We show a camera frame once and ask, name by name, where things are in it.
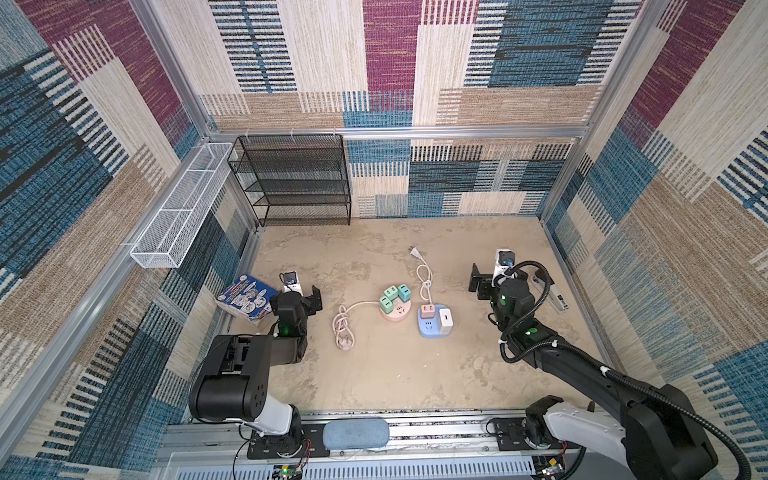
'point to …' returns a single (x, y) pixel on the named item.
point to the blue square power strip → (430, 328)
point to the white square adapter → (445, 321)
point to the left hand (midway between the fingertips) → (297, 284)
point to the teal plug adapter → (404, 293)
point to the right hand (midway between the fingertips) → (492, 268)
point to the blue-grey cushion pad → (355, 434)
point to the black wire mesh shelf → (295, 180)
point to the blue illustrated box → (247, 296)
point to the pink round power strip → (399, 309)
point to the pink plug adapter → (427, 311)
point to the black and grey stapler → (551, 293)
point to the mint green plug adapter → (391, 293)
